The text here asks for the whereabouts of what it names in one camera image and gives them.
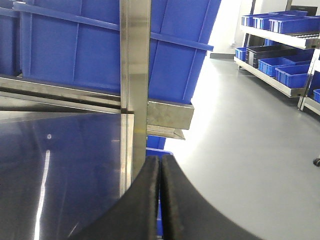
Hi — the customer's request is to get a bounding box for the steel rack frame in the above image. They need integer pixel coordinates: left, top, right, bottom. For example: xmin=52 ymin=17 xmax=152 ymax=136
xmin=297 ymin=48 xmax=320 ymax=115

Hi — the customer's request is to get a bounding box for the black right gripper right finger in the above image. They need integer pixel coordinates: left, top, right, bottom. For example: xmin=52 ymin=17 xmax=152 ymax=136
xmin=161 ymin=154 xmax=263 ymax=240

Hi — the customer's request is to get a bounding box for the steel rack with table top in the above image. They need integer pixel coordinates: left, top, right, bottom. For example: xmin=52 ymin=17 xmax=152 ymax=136
xmin=0 ymin=0 xmax=195 ymax=240

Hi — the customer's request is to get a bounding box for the black plastic bin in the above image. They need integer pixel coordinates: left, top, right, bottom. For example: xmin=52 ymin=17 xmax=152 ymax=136
xmin=245 ymin=44 xmax=301 ymax=69

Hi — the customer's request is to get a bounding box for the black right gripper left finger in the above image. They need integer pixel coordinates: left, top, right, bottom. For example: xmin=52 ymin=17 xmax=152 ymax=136
xmin=68 ymin=156 xmax=161 ymax=240

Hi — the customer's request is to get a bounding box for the steel tiered rack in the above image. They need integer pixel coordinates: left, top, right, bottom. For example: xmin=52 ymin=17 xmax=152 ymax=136
xmin=233 ymin=23 xmax=320 ymax=98

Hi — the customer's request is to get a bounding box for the black monitor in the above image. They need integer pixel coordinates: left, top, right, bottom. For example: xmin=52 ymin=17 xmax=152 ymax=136
xmin=289 ymin=4 xmax=318 ymax=16

